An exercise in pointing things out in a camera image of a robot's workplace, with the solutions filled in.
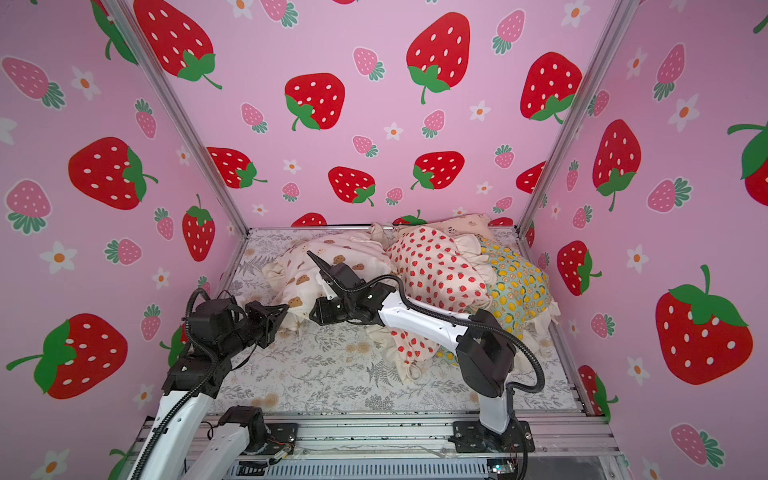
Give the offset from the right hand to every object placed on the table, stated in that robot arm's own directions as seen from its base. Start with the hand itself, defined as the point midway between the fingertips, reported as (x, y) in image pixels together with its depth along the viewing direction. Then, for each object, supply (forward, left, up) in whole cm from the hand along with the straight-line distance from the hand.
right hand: (304, 323), depth 75 cm
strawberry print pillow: (+18, -32, +4) cm, 37 cm away
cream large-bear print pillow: (+24, -11, 0) cm, 27 cm away
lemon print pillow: (+15, -58, -1) cm, 59 cm away
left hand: (+3, +3, +5) cm, 7 cm away
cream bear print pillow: (+50, -49, -9) cm, 70 cm away
